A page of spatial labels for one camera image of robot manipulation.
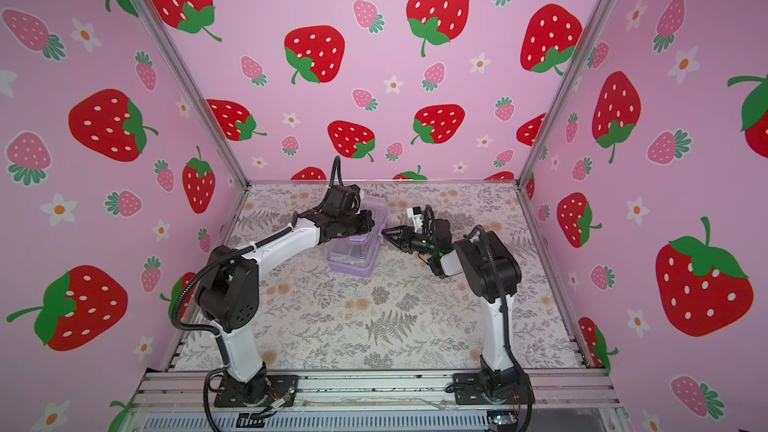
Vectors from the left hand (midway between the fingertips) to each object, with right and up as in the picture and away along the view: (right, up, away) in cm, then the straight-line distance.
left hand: (377, 224), depth 92 cm
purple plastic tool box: (-7, -10, +1) cm, 12 cm away
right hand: (+2, -4, 0) cm, 4 cm away
